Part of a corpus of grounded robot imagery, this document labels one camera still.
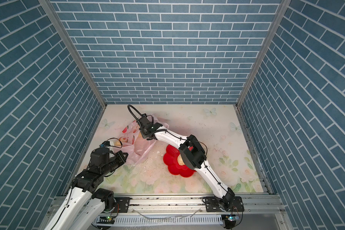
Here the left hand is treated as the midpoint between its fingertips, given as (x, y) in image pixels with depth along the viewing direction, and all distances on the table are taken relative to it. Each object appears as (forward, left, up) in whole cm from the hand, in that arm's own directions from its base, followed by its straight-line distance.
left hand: (130, 153), depth 78 cm
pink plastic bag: (+11, +2, -5) cm, 12 cm away
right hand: (+22, -5, -7) cm, 24 cm away
